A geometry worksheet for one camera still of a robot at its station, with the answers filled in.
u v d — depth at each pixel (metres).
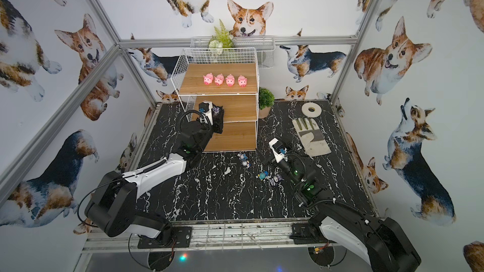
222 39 0.82
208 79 0.70
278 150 0.61
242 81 0.69
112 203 0.43
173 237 0.73
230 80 0.69
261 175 0.89
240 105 0.86
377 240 0.43
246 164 0.93
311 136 1.03
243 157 0.95
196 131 0.62
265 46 0.92
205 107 0.67
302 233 0.74
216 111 0.78
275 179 0.86
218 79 0.70
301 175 0.57
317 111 1.17
